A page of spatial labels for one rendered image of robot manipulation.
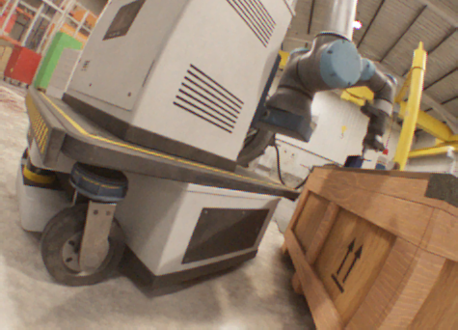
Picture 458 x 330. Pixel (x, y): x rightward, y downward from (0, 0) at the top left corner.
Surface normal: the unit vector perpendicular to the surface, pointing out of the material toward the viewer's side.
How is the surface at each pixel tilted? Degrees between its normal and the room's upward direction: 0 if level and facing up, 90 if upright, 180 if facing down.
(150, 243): 90
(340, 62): 95
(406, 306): 90
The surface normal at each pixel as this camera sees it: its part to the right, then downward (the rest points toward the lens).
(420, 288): -0.11, -0.01
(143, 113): 0.76, 0.32
